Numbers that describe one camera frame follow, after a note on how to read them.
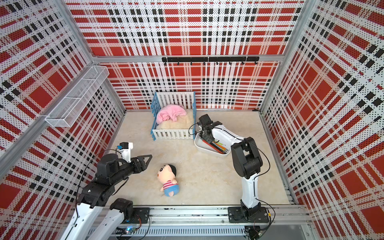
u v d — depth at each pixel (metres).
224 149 0.98
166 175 0.79
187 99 1.08
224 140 0.62
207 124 0.72
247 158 0.53
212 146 0.99
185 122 1.02
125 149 0.63
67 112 0.70
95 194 0.48
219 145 0.99
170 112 0.98
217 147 0.98
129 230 0.69
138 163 0.63
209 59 0.88
